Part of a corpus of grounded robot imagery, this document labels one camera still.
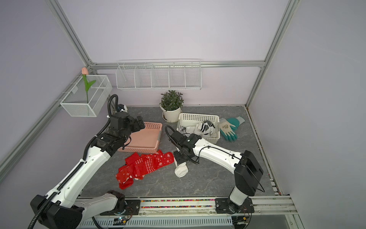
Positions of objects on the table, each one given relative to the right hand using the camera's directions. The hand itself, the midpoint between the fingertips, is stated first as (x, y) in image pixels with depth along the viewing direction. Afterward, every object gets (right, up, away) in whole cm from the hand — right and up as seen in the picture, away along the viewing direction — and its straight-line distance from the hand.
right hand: (180, 157), depth 81 cm
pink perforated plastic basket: (-24, +7, +16) cm, 30 cm away
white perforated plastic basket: (+6, +22, +28) cm, 36 cm away
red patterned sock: (-22, -5, +6) cm, 23 cm away
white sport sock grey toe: (+18, +16, +19) cm, 31 cm away
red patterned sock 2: (-32, -11, +1) cm, 33 cm away
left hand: (-24, +21, -5) cm, 33 cm away
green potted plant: (-7, +35, +19) cm, 41 cm away
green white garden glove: (+34, +16, +23) cm, 44 cm away
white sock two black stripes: (0, -8, +5) cm, 10 cm away
